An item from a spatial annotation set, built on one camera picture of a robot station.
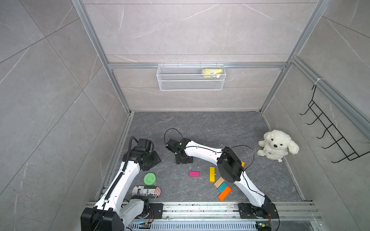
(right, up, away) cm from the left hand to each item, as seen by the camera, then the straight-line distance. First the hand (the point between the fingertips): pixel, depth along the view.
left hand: (158, 158), depth 82 cm
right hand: (+14, -5, +10) cm, 18 cm away
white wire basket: (+19, +53, +19) cm, 60 cm away
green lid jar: (-4, -11, -2) cm, 12 cm away
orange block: (+38, -19, -3) cm, 42 cm away
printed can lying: (-3, -17, -5) cm, 18 cm away
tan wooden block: (+35, -13, -1) cm, 38 cm away
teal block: (+37, -16, -2) cm, 40 cm away
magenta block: (+21, -11, +4) cm, 24 cm away
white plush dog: (+68, +8, -1) cm, 69 cm away
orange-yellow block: (+52, -6, +8) cm, 53 cm away
